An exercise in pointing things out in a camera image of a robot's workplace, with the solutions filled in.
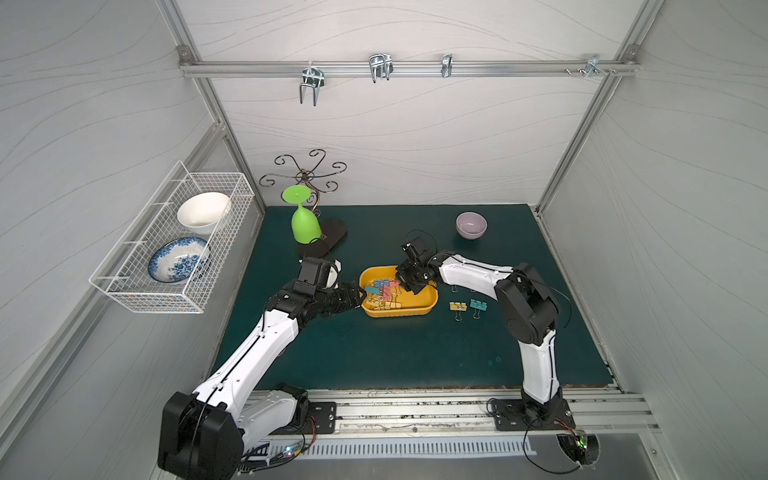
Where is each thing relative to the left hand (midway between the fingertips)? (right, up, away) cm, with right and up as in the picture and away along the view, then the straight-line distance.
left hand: (358, 297), depth 80 cm
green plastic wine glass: (-16, +19, +5) cm, 25 cm away
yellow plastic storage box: (+8, -4, +17) cm, 19 cm away
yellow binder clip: (+30, -6, +12) cm, 33 cm away
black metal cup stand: (-14, +19, +31) cm, 39 cm away
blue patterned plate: (-38, +12, -15) cm, 43 cm away
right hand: (+9, +4, +16) cm, 19 cm away
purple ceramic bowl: (+39, +21, +32) cm, 55 cm away
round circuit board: (+55, -35, -9) cm, 66 cm away
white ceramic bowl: (-39, +23, -6) cm, 45 cm away
